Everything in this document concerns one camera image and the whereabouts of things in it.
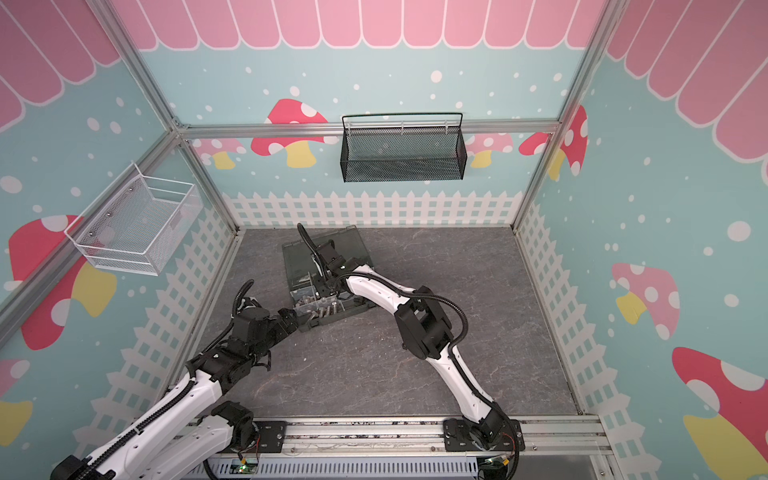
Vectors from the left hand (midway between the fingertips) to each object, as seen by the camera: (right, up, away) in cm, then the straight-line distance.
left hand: (285, 325), depth 84 cm
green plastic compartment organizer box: (+5, +2, +12) cm, 13 cm away
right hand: (+7, +11, +11) cm, 17 cm away
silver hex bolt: (+7, +2, +11) cm, 13 cm away
